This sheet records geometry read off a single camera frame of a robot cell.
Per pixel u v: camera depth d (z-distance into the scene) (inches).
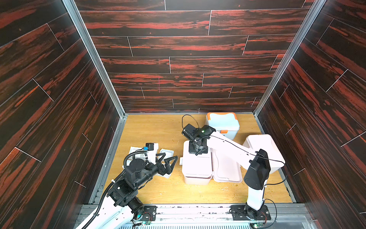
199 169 28.8
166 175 33.7
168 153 37.9
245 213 25.7
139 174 21.2
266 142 33.4
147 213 28.9
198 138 22.3
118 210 18.3
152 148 23.4
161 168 23.1
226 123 37.1
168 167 22.9
